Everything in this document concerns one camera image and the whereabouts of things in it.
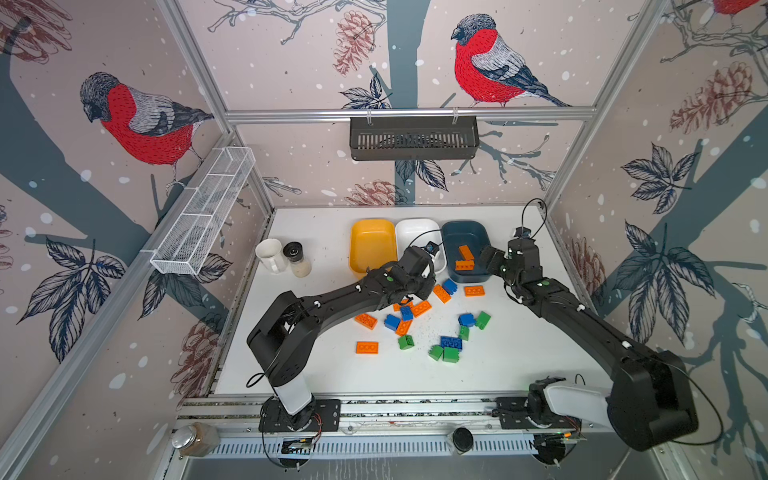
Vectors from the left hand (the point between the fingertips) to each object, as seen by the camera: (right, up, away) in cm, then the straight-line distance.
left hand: (429, 276), depth 85 cm
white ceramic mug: (-51, +6, +12) cm, 53 cm away
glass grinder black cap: (-43, +6, +10) cm, 44 cm away
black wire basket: (-3, +47, +22) cm, 52 cm away
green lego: (-7, -19, -1) cm, 20 cm away
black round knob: (+4, -31, -22) cm, 39 cm away
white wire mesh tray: (-62, +18, -6) cm, 65 cm away
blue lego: (+8, -5, +11) cm, 14 cm away
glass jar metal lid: (-55, -31, -22) cm, 67 cm away
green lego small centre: (+11, -17, +2) cm, 20 cm away
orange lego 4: (-8, -16, +3) cm, 18 cm away
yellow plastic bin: (-18, +9, +23) cm, 30 cm away
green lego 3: (+6, -22, -2) cm, 23 cm away
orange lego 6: (+15, +3, +16) cm, 22 cm away
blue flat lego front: (+7, -19, +1) cm, 21 cm away
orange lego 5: (-9, -11, +8) cm, 16 cm away
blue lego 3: (-7, -12, +3) cm, 14 cm away
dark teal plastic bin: (+18, +12, +25) cm, 33 cm away
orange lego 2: (-19, -20, -1) cm, 27 cm away
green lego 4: (+16, -14, +4) cm, 22 cm away
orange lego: (-19, -14, +6) cm, 24 cm away
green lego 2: (+1, -21, -2) cm, 21 cm away
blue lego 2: (-11, -14, +4) cm, 19 cm away
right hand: (+19, +6, +2) cm, 20 cm away
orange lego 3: (+16, -6, +11) cm, 20 cm away
